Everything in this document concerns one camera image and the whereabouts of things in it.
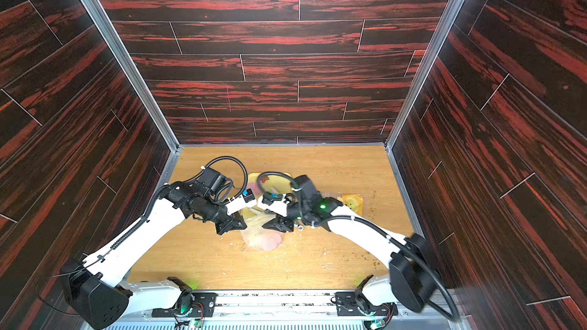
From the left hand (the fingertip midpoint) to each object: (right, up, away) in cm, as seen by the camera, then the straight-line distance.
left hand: (245, 224), depth 74 cm
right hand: (+8, +3, +4) cm, 9 cm away
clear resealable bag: (+3, -8, +12) cm, 15 cm away
